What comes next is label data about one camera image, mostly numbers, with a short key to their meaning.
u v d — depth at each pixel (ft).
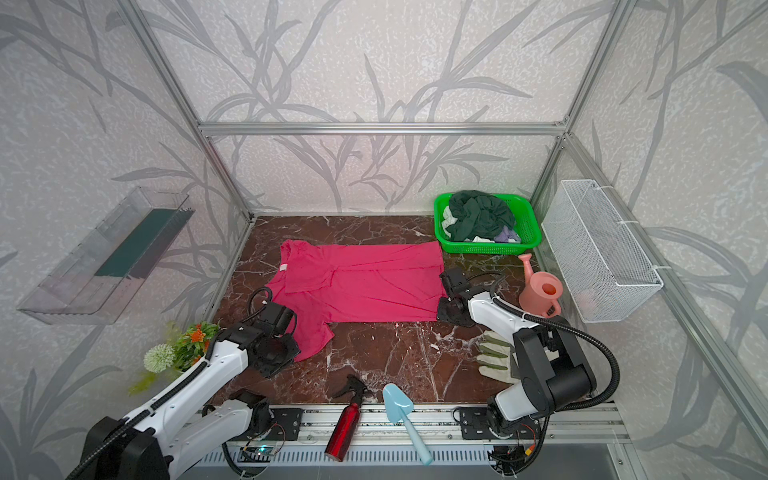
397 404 2.50
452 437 2.37
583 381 1.44
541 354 3.76
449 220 3.79
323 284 3.22
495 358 2.74
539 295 2.79
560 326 1.46
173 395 1.48
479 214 3.41
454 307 2.16
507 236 3.55
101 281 2.07
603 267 2.03
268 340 1.90
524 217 3.65
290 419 2.44
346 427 2.36
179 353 2.37
